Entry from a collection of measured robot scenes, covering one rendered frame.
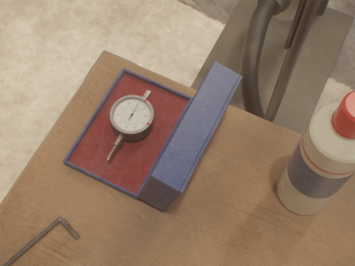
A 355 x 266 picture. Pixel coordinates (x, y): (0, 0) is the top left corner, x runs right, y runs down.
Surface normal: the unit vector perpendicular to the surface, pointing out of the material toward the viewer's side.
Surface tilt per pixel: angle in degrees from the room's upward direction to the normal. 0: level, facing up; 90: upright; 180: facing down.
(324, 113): 42
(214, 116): 13
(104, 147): 0
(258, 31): 29
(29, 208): 0
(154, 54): 0
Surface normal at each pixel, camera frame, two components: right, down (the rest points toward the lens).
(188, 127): 0.20, -0.33
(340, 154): -0.20, 0.25
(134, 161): 0.00, -0.43
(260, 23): 0.11, -0.02
